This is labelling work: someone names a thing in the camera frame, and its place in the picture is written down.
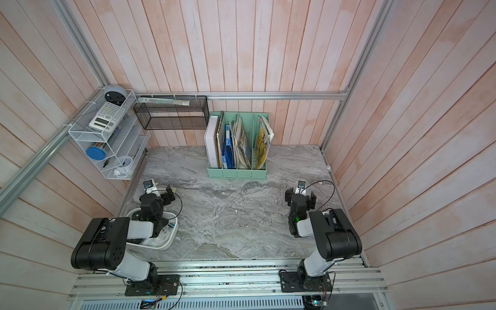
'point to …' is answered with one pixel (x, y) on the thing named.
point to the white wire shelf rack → (129, 137)
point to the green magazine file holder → (236, 145)
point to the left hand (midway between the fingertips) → (161, 188)
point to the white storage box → (163, 239)
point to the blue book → (228, 159)
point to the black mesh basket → (158, 116)
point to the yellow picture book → (265, 137)
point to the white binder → (211, 141)
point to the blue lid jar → (95, 153)
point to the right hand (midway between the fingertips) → (302, 188)
